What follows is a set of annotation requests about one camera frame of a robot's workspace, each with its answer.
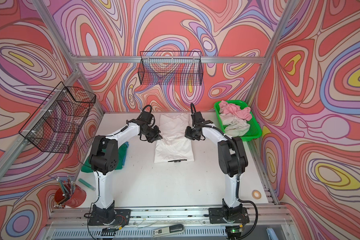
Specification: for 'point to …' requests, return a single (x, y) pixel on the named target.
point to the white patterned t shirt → (235, 127)
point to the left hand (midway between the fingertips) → (166, 135)
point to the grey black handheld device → (172, 229)
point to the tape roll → (256, 194)
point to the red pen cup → (69, 194)
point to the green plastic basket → (255, 130)
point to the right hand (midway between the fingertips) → (188, 138)
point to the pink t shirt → (245, 113)
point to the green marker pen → (87, 184)
